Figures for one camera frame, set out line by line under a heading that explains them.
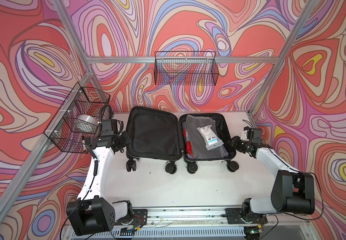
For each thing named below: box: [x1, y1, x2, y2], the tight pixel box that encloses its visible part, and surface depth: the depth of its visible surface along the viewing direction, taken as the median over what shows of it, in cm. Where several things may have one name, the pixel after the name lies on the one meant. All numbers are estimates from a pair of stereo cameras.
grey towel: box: [183, 114, 229, 159], surface depth 93 cm
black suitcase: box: [125, 106, 240, 174], surface depth 92 cm
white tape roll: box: [73, 114, 99, 133], surface depth 73 cm
